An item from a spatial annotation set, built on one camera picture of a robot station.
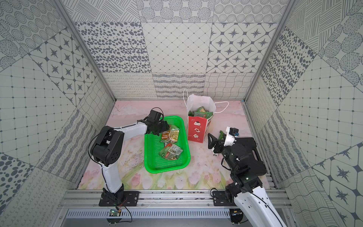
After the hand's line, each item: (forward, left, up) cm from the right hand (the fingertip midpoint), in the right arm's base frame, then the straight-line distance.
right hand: (215, 135), depth 73 cm
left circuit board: (-32, +52, -23) cm, 65 cm away
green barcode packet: (+23, +7, -8) cm, 25 cm away
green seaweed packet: (0, +26, -21) cm, 34 cm away
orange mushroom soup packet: (+10, +31, -20) cm, 38 cm away
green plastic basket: (-6, +36, -23) cm, 43 cm away
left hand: (+18, +30, -17) cm, 40 cm away
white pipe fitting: (-1, -2, -21) cm, 21 cm away
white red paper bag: (+9, +8, -6) cm, 14 cm away
